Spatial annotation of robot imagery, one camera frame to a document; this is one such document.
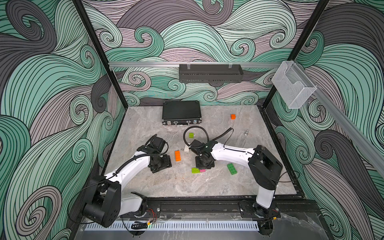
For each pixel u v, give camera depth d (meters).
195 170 0.86
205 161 0.73
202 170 0.85
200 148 0.69
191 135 1.03
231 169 0.86
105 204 0.40
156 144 0.69
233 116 1.11
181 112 1.11
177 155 0.92
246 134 1.03
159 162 0.73
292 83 0.78
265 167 0.47
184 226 0.76
